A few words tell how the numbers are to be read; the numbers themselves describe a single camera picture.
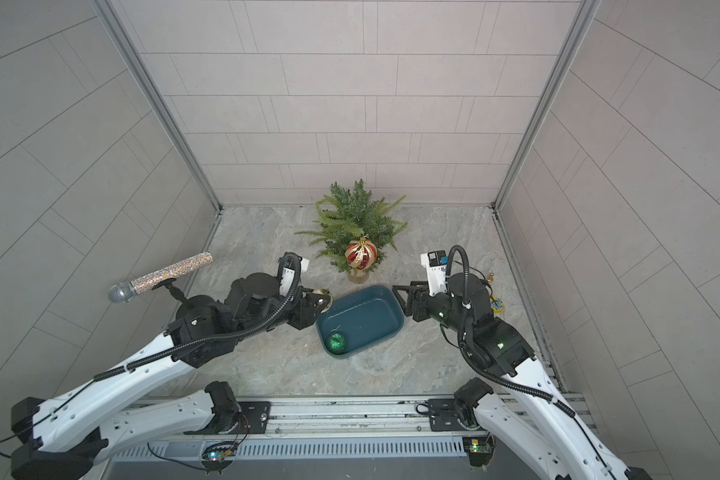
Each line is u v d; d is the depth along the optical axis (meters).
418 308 0.58
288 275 0.57
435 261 0.58
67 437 0.38
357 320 0.88
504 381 0.44
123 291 0.66
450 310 0.53
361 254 0.64
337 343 0.79
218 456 0.63
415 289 0.59
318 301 0.63
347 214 0.71
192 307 0.85
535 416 0.43
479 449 0.68
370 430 0.71
